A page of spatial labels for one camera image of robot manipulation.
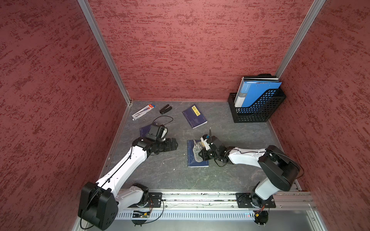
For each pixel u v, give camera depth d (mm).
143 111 1134
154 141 611
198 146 874
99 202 382
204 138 830
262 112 986
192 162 873
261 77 1053
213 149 715
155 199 742
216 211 710
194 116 1097
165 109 1136
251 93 958
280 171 452
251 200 666
